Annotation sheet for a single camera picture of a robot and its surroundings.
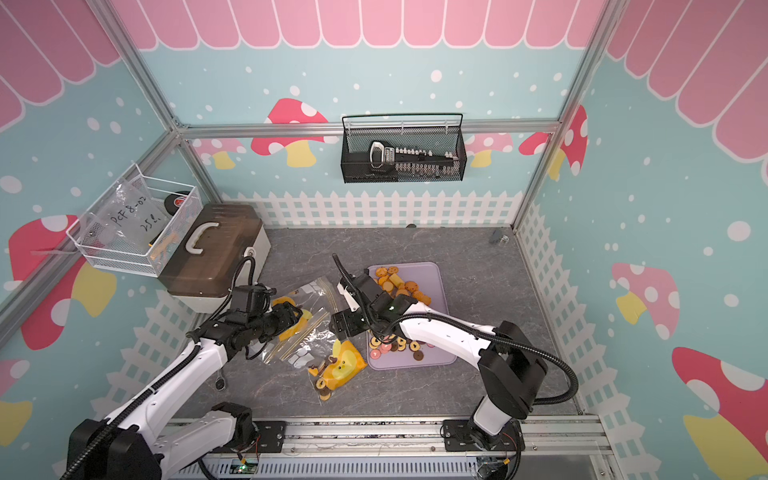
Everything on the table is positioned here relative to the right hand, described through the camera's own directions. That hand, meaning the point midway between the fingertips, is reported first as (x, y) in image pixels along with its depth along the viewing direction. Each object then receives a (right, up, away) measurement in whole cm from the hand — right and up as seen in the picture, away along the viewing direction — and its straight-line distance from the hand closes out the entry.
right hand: (341, 321), depth 80 cm
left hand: (-14, -1, +4) cm, 14 cm away
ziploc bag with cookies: (-17, -8, +1) cm, 19 cm away
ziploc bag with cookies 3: (0, -13, +3) cm, 13 cm away
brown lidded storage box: (-37, +20, +8) cm, 43 cm away
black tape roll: (-46, +32, +1) cm, 56 cm away
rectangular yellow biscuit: (+15, +9, +22) cm, 28 cm away
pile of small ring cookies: (+14, -8, +7) cm, 18 cm away
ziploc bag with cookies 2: (-11, +5, +20) cm, 23 cm away
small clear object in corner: (+56, +25, +38) cm, 72 cm away
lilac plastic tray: (+27, +9, +24) cm, 37 cm away
